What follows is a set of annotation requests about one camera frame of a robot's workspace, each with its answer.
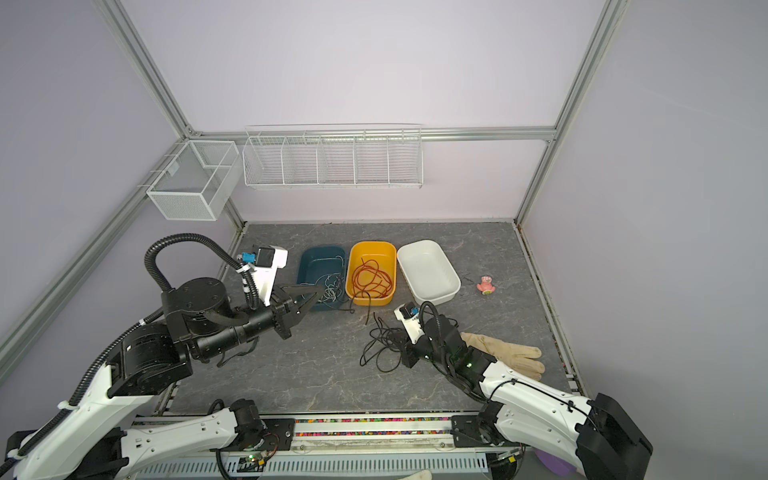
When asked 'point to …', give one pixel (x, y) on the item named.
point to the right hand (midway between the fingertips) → (392, 337)
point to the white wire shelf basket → (333, 156)
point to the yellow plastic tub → (385, 254)
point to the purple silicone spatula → (554, 464)
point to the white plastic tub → (428, 272)
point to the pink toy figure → (486, 287)
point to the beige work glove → (521, 359)
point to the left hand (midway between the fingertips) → (320, 298)
